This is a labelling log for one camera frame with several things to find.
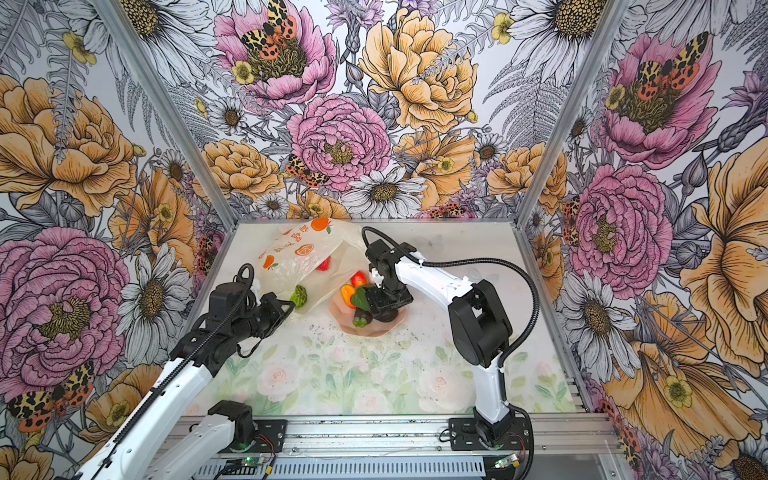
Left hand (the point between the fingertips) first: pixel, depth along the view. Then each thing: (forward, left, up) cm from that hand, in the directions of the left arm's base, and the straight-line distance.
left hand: (296, 312), depth 78 cm
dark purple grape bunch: (+7, -16, -10) cm, 20 cm away
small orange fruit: (+12, -11, -10) cm, 19 cm away
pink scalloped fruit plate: (+7, -10, -15) cm, 19 cm away
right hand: (+3, -23, -8) cm, 25 cm away
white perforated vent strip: (-32, -14, -10) cm, 36 cm away
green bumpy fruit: (+12, +3, -11) cm, 16 cm away
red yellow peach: (+16, -15, -9) cm, 24 cm away
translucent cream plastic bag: (+16, 0, +1) cm, 16 cm away
